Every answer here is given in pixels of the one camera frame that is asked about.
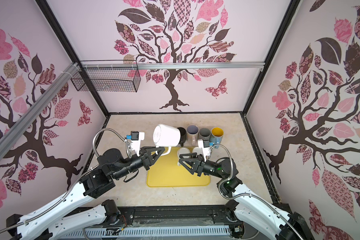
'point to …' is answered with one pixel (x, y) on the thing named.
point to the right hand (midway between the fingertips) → (181, 160)
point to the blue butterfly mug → (216, 137)
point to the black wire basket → (109, 75)
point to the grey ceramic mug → (204, 134)
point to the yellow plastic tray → (167, 172)
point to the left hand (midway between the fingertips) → (164, 152)
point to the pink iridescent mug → (192, 135)
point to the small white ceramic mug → (182, 150)
